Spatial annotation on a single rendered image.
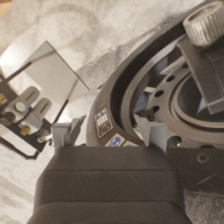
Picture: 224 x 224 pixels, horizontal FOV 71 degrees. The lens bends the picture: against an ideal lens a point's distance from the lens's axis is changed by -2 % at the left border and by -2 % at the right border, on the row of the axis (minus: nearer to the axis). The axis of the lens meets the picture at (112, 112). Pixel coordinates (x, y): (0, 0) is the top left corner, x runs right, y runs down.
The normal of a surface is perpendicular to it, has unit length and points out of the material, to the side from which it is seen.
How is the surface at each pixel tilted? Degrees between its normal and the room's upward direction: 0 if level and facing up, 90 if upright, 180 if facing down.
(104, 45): 0
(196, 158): 90
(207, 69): 3
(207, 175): 90
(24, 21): 0
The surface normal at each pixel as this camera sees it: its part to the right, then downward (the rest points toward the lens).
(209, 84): -0.15, 0.64
